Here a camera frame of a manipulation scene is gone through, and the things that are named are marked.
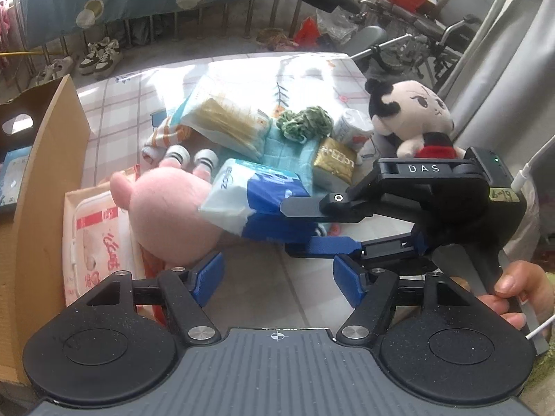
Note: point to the white black sneaker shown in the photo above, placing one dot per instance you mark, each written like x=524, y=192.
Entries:
x=91, y=60
x=109, y=54

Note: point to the gold tissue pack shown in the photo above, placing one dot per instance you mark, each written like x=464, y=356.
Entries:
x=336, y=160

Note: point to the pink hanging clothes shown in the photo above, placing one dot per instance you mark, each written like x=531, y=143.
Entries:
x=4, y=21

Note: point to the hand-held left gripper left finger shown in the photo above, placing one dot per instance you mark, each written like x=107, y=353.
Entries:
x=208, y=277

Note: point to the light blue patch box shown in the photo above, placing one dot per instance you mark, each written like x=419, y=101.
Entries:
x=15, y=177

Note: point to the small red bag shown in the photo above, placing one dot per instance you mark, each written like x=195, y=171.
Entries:
x=308, y=32

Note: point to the blue white tissue pack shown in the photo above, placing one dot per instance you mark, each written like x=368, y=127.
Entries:
x=260, y=190

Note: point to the black-haired doll in red shirt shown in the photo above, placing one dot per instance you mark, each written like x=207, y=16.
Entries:
x=416, y=104

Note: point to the orange white striped cloth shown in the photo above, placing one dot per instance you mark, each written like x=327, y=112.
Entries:
x=162, y=138

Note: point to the teal waffle cloth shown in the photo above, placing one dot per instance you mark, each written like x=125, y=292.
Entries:
x=286, y=151

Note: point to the white plush toy in box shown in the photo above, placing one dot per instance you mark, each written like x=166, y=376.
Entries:
x=175, y=156

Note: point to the clear bag of yellow cloths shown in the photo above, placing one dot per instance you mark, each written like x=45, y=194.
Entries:
x=221, y=117

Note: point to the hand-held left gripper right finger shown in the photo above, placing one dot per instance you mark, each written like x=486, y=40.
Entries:
x=349, y=279

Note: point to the white black-striped sock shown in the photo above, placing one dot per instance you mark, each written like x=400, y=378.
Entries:
x=206, y=162

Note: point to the green knitted scrubber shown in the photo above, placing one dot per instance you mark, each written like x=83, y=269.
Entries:
x=303, y=121

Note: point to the pink plush toy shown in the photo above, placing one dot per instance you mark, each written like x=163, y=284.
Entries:
x=169, y=212

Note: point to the plaid plastic tablecloth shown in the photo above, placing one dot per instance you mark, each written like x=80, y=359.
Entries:
x=130, y=95

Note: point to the beige shoe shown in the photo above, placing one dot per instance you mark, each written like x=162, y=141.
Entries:
x=64, y=67
x=47, y=73

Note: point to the pink wet wipes pack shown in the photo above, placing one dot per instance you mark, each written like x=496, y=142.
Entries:
x=99, y=242

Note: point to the metal railing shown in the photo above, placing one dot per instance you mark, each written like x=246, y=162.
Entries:
x=248, y=21

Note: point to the person's right hand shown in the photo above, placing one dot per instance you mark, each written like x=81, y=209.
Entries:
x=533, y=286

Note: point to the grey curtain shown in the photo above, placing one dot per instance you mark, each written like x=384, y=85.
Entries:
x=511, y=73

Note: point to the yellow stick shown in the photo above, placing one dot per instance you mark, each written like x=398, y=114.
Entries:
x=26, y=53

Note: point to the brown cardboard box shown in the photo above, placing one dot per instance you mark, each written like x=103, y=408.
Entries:
x=47, y=173

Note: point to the clear plastic bag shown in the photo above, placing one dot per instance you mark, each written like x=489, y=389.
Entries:
x=336, y=26

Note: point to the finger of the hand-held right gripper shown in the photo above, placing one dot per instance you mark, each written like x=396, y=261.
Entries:
x=334, y=248
x=321, y=208

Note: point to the wheelchair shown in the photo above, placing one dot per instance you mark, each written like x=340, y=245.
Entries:
x=433, y=30

